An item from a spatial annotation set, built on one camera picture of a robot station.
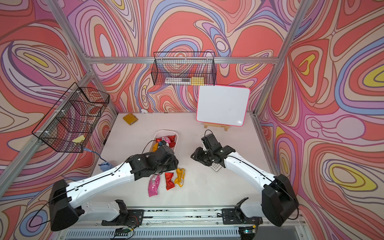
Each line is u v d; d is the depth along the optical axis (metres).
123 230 0.70
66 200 0.39
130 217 0.72
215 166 0.90
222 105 1.01
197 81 0.82
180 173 0.83
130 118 1.16
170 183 0.82
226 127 1.05
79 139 0.72
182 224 0.72
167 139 0.96
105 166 0.82
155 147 0.95
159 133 1.01
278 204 0.41
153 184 0.82
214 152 0.62
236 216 0.66
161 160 0.56
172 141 0.98
